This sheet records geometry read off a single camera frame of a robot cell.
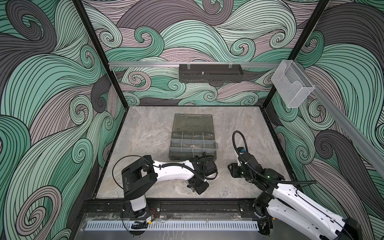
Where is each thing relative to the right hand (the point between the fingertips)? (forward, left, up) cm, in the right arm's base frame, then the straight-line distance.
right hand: (230, 167), depth 80 cm
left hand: (-10, +16, -6) cm, 20 cm away
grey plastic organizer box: (+23, +21, -4) cm, 31 cm away
